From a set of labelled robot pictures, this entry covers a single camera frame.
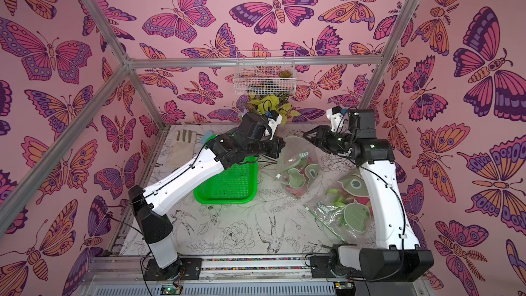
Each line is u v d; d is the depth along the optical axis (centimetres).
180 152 107
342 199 84
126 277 73
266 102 96
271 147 63
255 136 54
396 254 37
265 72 96
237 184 97
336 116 63
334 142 59
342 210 79
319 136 60
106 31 82
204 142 112
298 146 68
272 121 62
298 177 81
